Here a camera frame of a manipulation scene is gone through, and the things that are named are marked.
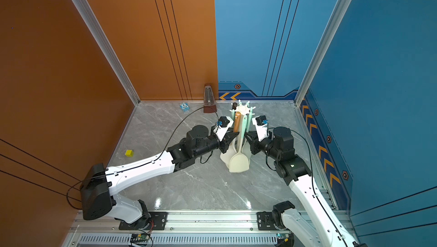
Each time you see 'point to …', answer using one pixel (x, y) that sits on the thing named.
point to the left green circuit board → (143, 236)
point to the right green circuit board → (284, 237)
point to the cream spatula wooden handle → (240, 161)
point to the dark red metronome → (209, 105)
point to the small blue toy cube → (185, 107)
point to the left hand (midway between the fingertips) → (237, 129)
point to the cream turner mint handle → (248, 126)
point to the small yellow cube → (129, 153)
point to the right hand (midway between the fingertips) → (246, 132)
